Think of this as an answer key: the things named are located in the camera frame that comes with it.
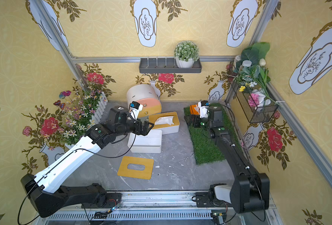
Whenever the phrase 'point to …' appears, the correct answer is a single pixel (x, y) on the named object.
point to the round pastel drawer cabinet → (149, 97)
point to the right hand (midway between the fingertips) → (200, 114)
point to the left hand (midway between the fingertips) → (143, 121)
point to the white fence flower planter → (84, 109)
